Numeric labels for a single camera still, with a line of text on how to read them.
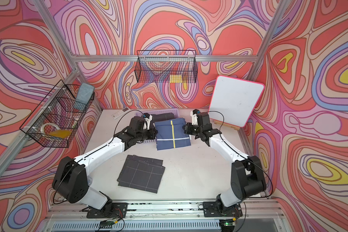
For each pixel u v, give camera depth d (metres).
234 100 0.93
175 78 0.91
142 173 0.85
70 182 0.43
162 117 1.10
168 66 0.97
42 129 0.66
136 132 0.66
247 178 0.44
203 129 0.67
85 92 0.82
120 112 1.15
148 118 0.77
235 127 1.03
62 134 0.67
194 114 0.79
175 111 1.11
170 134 0.86
